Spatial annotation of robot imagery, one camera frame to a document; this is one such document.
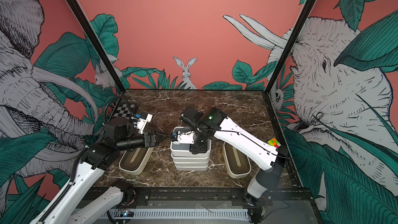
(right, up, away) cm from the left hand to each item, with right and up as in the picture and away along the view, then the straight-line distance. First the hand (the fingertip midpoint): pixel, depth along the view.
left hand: (166, 135), depth 65 cm
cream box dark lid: (-20, -17, +14) cm, 30 cm away
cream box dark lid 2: (+34, -18, +15) cm, 42 cm away
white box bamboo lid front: (+10, -20, +14) cm, 27 cm away
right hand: (+12, -4, +2) cm, 13 cm away
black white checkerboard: (-36, +10, +33) cm, 50 cm away
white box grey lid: (+10, -11, +5) cm, 15 cm away
